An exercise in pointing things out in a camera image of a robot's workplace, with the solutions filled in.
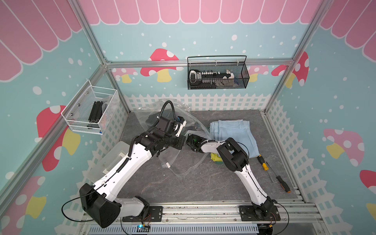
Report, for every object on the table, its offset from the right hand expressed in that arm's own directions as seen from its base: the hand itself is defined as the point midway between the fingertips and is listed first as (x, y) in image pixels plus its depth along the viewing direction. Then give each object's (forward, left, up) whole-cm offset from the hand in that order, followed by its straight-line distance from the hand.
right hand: (177, 129), depth 102 cm
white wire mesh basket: (-11, +46, +30) cm, 56 cm away
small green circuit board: (-56, +16, -8) cm, 59 cm away
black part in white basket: (-15, +36, +30) cm, 49 cm away
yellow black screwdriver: (-27, -55, -6) cm, 62 cm away
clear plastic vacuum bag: (-22, -6, -6) cm, 23 cm away
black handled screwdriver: (-37, -62, -6) cm, 73 cm away
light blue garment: (-6, -41, +5) cm, 42 cm away
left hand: (-22, -6, +17) cm, 28 cm away
